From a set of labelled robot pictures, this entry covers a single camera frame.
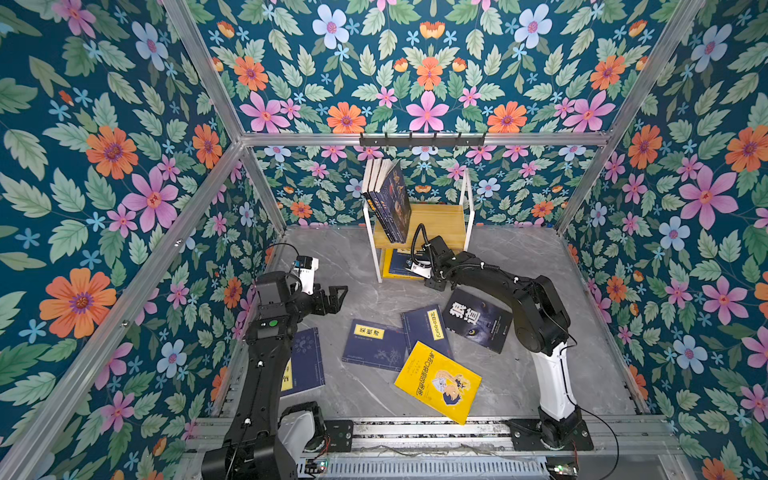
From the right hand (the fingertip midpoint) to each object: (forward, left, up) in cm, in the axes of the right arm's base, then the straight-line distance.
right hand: (441, 265), depth 101 cm
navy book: (+1, +15, 0) cm, 15 cm away
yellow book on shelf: (-1, +19, -1) cm, 19 cm away
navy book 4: (-34, +40, -6) cm, 52 cm away
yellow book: (-37, +1, -5) cm, 37 cm away
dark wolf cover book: (-17, -11, -5) cm, 21 cm away
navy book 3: (-20, +5, -4) cm, 21 cm away
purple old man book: (+2, +15, +27) cm, 31 cm away
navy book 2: (-27, +21, -6) cm, 34 cm away
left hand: (-19, +30, +14) cm, 39 cm away
